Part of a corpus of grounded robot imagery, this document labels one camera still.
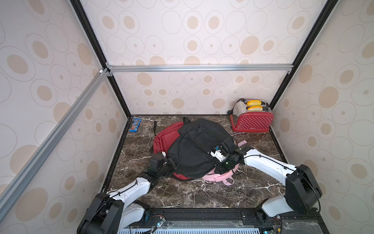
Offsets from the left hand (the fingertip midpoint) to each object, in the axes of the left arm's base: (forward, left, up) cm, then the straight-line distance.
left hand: (184, 162), depth 83 cm
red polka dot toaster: (+31, -39, +4) cm, 50 cm away
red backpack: (+20, +15, -5) cm, 26 cm away
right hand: (-5, -18, -3) cm, 19 cm away
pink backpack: (-6, -25, -6) cm, 27 cm away
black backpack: (+7, -3, -1) cm, 8 cm away
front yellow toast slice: (+35, -47, +10) cm, 59 cm away
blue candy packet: (+36, +39, -9) cm, 54 cm away
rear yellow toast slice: (+40, -47, +11) cm, 63 cm away
